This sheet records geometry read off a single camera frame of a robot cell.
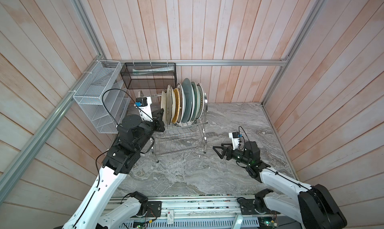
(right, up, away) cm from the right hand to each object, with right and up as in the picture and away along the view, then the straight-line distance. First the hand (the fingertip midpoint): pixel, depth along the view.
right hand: (217, 146), depth 82 cm
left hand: (-27, +18, -21) cm, 39 cm away
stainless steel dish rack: (-23, +2, +18) cm, 30 cm away
